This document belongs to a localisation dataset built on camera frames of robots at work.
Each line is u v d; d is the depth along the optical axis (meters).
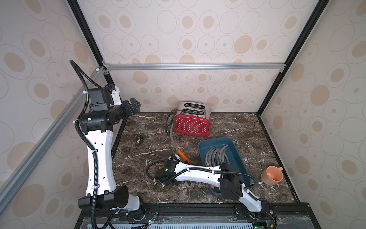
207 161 0.91
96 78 0.82
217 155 0.94
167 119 1.02
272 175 0.85
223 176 0.56
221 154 0.95
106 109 0.46
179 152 0.82
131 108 0.58
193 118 0.94
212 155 0.94
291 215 0.73
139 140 1.01
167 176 0.55
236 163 0.90
